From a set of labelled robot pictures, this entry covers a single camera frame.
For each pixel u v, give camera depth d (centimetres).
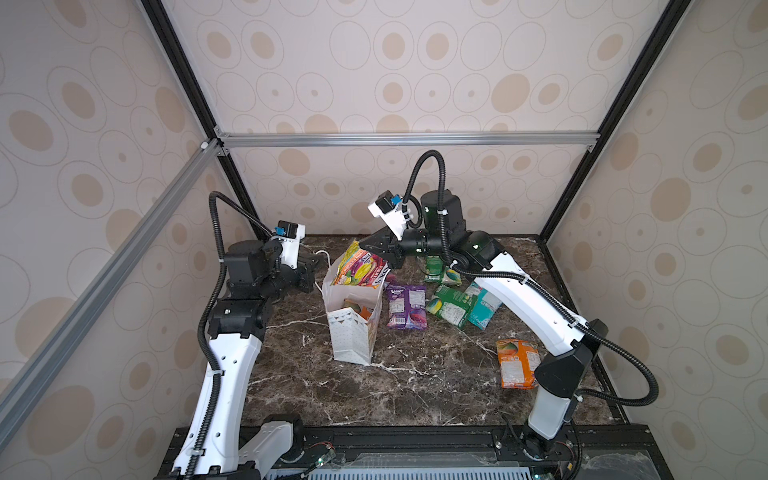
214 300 49
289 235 56
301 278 59
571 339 44
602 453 73
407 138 130
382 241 59
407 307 97
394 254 57
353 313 69
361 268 67
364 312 66
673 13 68
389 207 54
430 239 56
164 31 70
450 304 96
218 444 37
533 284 47
